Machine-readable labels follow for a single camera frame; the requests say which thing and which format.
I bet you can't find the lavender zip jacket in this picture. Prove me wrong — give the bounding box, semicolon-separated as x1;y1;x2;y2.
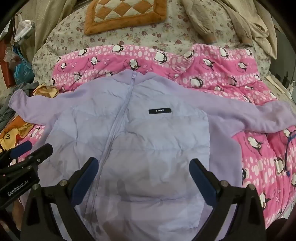
13;70;295;240

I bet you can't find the orange patchwork cushion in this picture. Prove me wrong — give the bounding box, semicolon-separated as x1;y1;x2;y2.
84;0;167;36

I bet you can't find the blue plastic bag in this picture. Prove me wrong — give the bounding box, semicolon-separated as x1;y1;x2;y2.
13;45;35;85

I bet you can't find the beige curtain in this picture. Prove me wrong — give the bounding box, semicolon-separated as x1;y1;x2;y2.
19;0;76;62

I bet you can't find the orange yellow patterned cloth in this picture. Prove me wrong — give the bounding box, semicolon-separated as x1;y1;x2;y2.
1;84;59;150

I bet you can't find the white plastic bag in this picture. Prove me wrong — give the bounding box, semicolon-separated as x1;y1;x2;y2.
14;14;35;45

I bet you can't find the beige garment pile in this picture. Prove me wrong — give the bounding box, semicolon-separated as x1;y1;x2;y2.
182;1;278;59

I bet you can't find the floral bed sheet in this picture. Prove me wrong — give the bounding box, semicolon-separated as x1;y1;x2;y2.
32;1;271;84

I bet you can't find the pink penguin quilt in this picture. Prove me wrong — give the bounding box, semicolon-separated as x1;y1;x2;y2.
17;43;296;229

